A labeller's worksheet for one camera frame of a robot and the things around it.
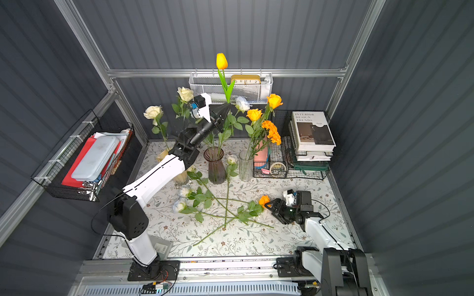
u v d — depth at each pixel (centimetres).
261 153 85
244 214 87
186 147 61
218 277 73
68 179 66
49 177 60
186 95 77
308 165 96
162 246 77
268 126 77
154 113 81
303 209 69
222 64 55
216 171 91
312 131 91
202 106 57
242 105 77
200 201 93
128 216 45
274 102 79
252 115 80
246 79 87
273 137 77
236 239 81
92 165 68
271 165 99
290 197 82
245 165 101
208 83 91
